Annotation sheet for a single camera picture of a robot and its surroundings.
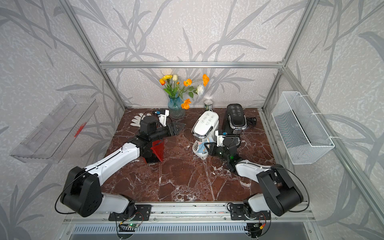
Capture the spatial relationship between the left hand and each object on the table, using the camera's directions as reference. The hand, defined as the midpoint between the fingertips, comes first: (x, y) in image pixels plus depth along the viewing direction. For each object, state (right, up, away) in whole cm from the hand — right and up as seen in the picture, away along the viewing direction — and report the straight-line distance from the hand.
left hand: (182, 126), depth 79 cm
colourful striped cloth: (+11, -13, +6) cm, 18 cm away
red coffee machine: (-15, -17, +6) cm, 23 cm away
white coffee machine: (+12, -3, -1) cm, 12 cm away
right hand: (+13, -10, +8) cm, 18 cm away
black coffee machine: (+29, +3, +4) cm, 30 cm away
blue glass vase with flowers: (-8, +16, +30) cm, 34 cm away
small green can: (+16, +15, +36) cm, 42 cm away
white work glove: (-39, +5, +35) cm, 52 cm away
